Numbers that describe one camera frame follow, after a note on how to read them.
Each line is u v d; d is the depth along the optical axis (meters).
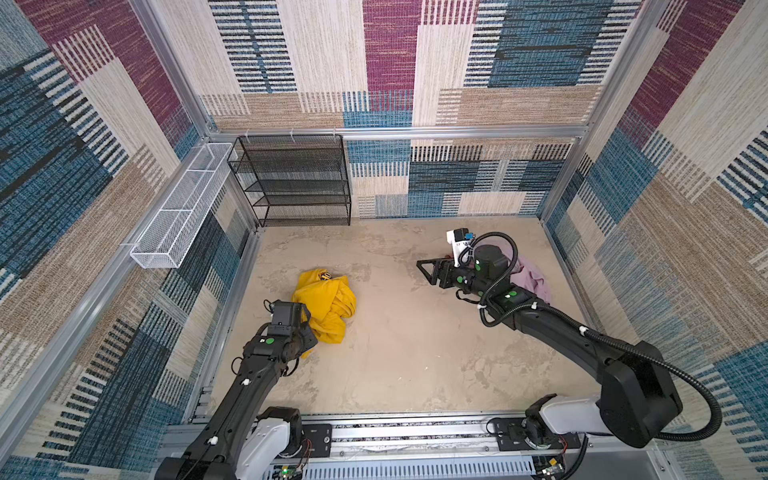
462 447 0.73
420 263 0.77
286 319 0.64
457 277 0.71
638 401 0.42
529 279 0.98
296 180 1.09
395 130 0.98
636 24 0.74
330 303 0.87
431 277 0.73
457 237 0.73
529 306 0.56
